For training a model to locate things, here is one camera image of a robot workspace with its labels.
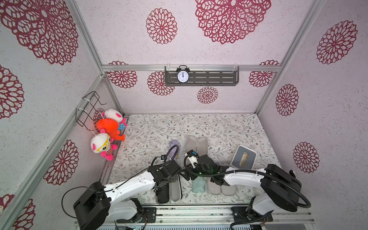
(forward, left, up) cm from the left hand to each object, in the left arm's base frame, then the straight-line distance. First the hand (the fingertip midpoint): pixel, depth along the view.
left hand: (170, 176), depth 84 cm
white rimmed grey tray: (+10, -50, -1) cm, 51 cm away
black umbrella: (-10, +3, 0) cm, 11 cm away
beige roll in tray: (+12, -46, -2) cm, 48 cm away
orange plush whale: (+26, +38, +15) cm, 48 cm away
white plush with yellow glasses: (+12, +38, +16) cm, 43 cm away
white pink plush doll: (+35, +37, +15) cm, 53 cm away
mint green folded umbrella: (-5, -16, 0) cm, 17 cm away
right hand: (+2, -7, +5) cm, 9 cm away
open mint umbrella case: (-7, -25, -2) cm, 26 cm away
